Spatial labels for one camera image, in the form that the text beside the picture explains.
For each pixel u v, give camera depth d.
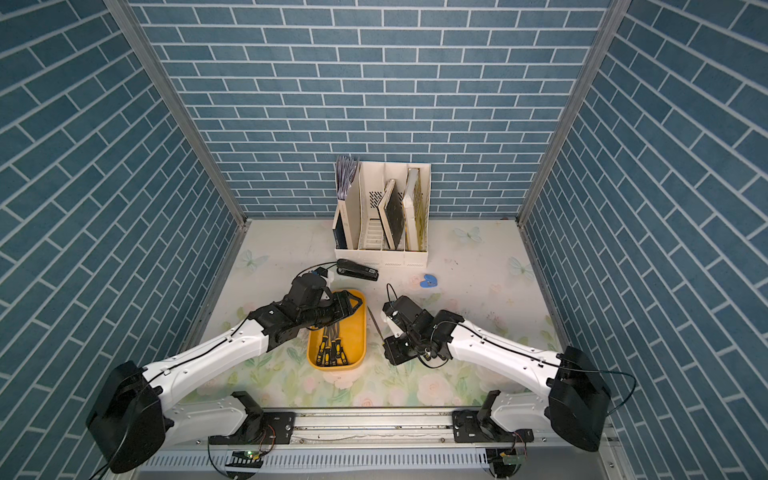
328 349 0.86
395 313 0.60
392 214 1.02
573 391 0.40
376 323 0.81
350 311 0.72
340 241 0.99
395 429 0.75
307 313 0.62
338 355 0.83
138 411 0.39
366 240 1.14
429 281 1.02
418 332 0.59
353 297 0.77
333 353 0.84
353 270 1.03
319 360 0.84
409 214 0.92
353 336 0.87
